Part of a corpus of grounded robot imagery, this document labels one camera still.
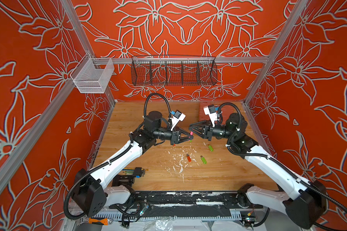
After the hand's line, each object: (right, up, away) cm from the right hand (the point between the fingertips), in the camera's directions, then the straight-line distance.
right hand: (191, 126), depth 63 cm
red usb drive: (+2, -22, +25) cm, 33 cm away
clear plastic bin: (-61, +27, +24) cm, 70 cm away
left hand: (0, -5, 0) cm, 5 cm away
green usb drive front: (+11, -23, +25) cm, 36 cm away
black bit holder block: (-33, -32, +16) cm, 49 cm away
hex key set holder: (-29, -28, +19) cm, 45 cm away
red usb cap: (-7, -15, +32) cm, 36 cm away
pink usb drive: (0, -3, -1) cm, 3 cm away
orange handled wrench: (-41, -46, +4) cm, 62 cm away
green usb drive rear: (+17, -17, +30) cm, 38 cm away
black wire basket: (-7, +36, +35) cm, 51 cm away
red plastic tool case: (+33, +9, +43) cm, 55 cm away
